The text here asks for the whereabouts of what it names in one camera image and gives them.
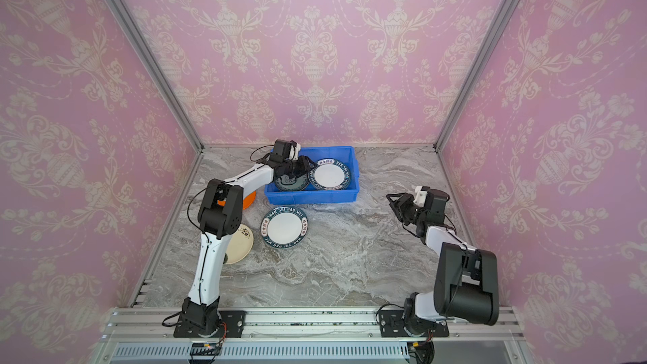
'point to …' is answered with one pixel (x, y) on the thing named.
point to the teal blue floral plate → (291, 183)
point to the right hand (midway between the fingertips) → (389, 197)
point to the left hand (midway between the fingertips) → (314, 166)
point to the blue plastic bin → (276, 195)
